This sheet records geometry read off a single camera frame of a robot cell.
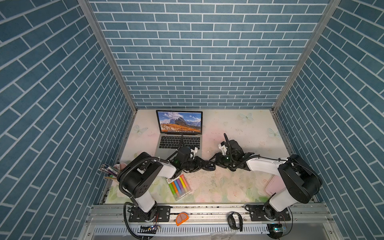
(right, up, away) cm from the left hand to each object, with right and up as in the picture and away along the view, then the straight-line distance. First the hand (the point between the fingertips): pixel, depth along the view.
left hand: (210, 166), depth 86 cm
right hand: (+1, +2, +2) cm, 3 cm away
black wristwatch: (+9, -21, -17) cm, 28 cm away
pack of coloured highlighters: (-18, -10, -3) cm, 21 cm away
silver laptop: (-25, +24, +13) cm, 37 cm away
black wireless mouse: (-1, 0, +1) cm, 1 cm away
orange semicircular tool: (-15, -20, -15) cm, 29 cm away
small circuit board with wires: (-30, -27, -13) cm, 42 cm away
